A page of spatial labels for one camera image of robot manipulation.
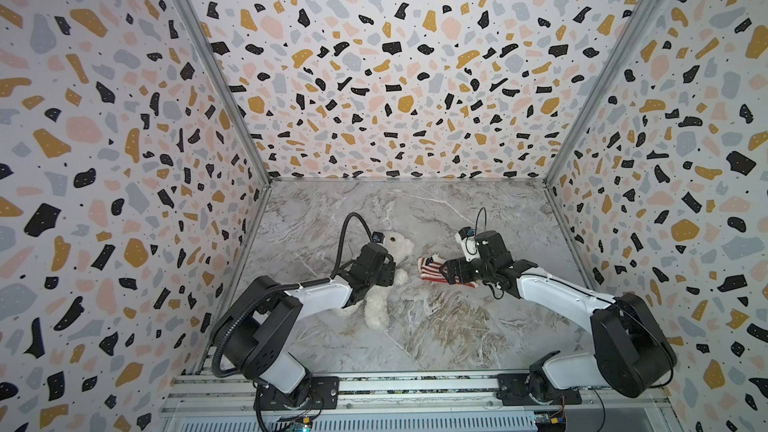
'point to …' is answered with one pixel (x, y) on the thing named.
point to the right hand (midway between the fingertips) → (452, 260)
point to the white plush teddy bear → (375, 303)
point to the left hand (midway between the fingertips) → (391, 260)
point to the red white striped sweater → (429, 268)
